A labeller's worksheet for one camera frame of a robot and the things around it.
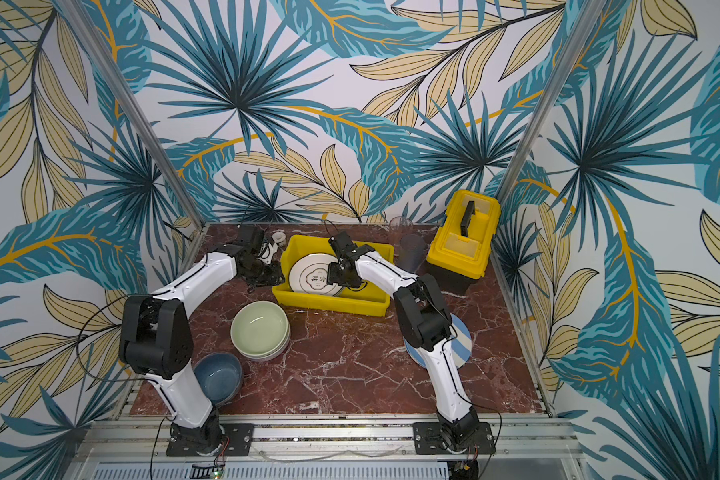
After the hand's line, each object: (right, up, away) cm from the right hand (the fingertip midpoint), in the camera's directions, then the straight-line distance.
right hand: (334, 281), depth 101 cm
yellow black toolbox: (+39, +10, -11) cm, 42 cm away
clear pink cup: (+25, +21, +20) cm, 38 cm away
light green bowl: (-20, -13, -14) cm, 28 cm away
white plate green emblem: (-9, +2, +2) cm, 10 cm away
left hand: (-16, +2, -9) cm, 18 cm away
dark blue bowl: (-29, -24, -19) cm, 42 cm away
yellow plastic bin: (+10, -4, -12) cm, 16 cm away
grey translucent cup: (+26, +10, -2) cm, 28 cm away
